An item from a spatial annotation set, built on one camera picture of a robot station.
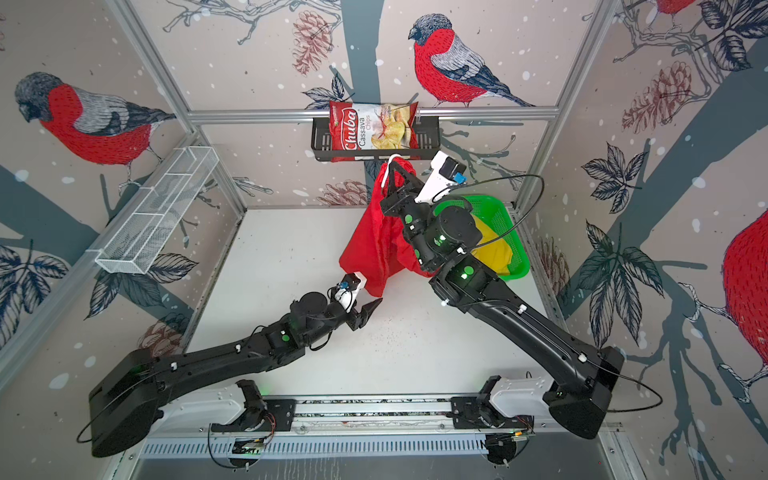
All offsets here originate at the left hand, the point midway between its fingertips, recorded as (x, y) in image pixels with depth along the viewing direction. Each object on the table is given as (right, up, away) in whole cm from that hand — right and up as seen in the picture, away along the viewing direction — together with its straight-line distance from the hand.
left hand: (372, 291), depth 73 cm
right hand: (+3, +26, -20) cm, 33 cm away
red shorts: (+2, +11, -7) cm, 13 cm away
